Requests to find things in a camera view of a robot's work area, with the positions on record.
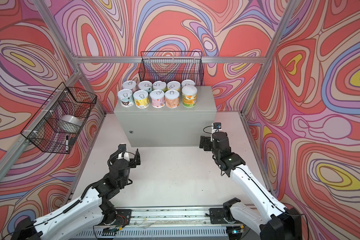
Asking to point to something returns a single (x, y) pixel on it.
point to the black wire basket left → (57, 124)
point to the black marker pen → (67, 148)
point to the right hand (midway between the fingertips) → (210, 139)
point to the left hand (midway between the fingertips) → (130, 149)
